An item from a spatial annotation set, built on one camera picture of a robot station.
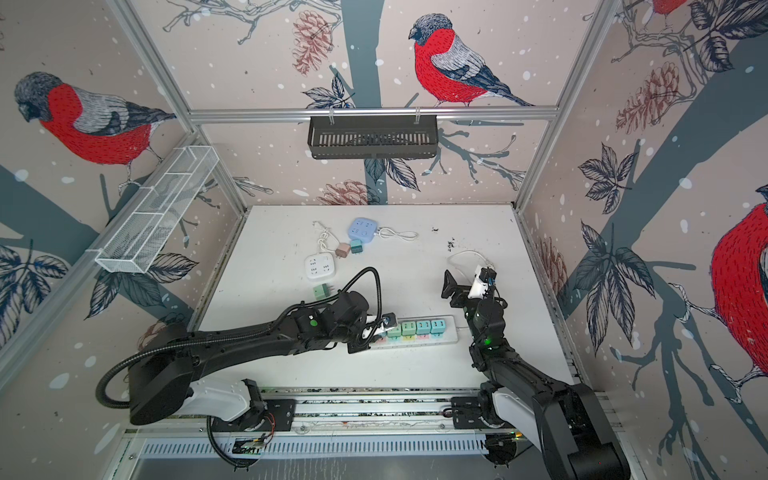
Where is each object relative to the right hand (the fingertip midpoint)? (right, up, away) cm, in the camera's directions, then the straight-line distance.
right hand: (459, 276), depth 83 cm
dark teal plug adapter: (-32, +7, +24) cm, 41 cm away
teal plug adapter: (-6, -14, -2) cm, 15 cm away
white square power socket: (-45, +1, +18) cm, 48 cm away
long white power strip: (-2, -17, +1) cm, 18 cm away
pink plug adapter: (-38, +6, +23) cm, 45 cm away
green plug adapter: (-42, -7, +12) cm, 44 cm away
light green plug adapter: (-15, -14, -2) cm, 21 cm away
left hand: (-23, -14, -4) cm, 27 cm away
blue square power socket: (-31, +13, +27) cm, 43 cm away
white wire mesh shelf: (-82, +13, -10) cm, 83 cm away
